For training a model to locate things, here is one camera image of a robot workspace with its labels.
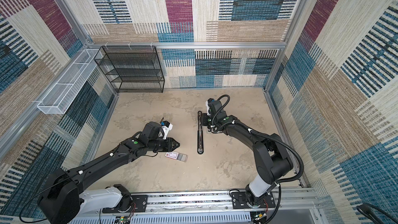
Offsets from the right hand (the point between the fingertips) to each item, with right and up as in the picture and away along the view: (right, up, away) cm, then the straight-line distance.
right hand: (201, 120), depth 89 cm
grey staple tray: (-11, -20, -2) cm, 23 cm away
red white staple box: (-16, -19, -2) cm, 25 cm away
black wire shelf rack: (-49, +34, +22) cm, 64 cm away
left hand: (-11, -11, -9) cm, 18 cm away
